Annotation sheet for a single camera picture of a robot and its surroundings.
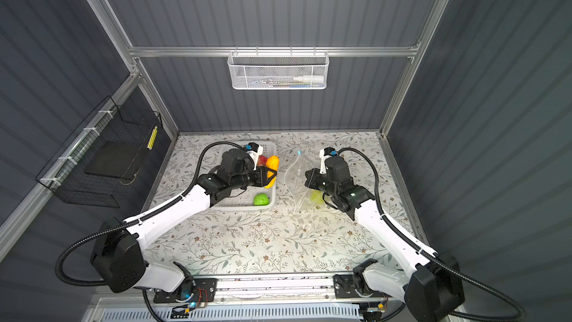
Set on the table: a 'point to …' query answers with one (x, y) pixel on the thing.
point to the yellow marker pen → (152, 139)
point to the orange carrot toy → (272, 162)
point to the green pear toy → (316, 197)
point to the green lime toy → (261, 199)
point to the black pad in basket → (116, 159)
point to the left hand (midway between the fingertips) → (275, 172)
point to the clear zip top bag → (295, 177)
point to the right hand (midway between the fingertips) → (307, 174)
